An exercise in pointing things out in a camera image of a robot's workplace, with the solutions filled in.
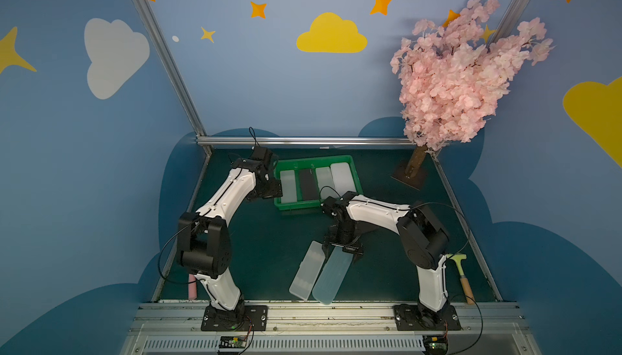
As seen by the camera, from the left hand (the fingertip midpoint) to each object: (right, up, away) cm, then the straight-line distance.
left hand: (268, 191), depth 90 cm
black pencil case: (+15, +2, +18) cm, 23 cm away
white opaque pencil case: (+30, +4, +18) cm, 36 cm away
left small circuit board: (-7, -44, -18) cm, 48 cm away
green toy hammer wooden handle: (+68, -31, -10) cm, 76 cm away
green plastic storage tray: (+5, +8, +21) cm, 23 cm away
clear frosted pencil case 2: (+16, -26, -5) cm, 31 cm away
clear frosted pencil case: (+23, +1, +19) cm, 30 cm away
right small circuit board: (+55, -46, -17) cm, 73 cm away
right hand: (+26, -23, -5) cm, 35 cm away
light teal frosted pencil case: (+23, -29, -8) cm, 38 cm away
